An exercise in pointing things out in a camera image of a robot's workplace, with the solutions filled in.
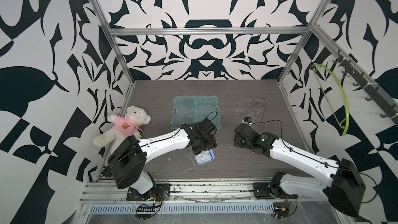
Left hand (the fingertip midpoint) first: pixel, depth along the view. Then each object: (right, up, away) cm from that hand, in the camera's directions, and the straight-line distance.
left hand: (213, 144), depth 82 cm
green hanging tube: (+55, +11, -16) cm, 59 cm away
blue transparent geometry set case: (-4, -7, +1) cm, 8 cm away
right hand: (+13, +3, +1) cm, 13 cm away
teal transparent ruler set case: (-12, +16, +23) cm, 31 cm away
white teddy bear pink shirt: (-48, +9, +5) cm, 49 cm away
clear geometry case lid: (-14, -9, +3) cm, 17 cm away
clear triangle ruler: (+30, +17, +23) cm, 41 cm away
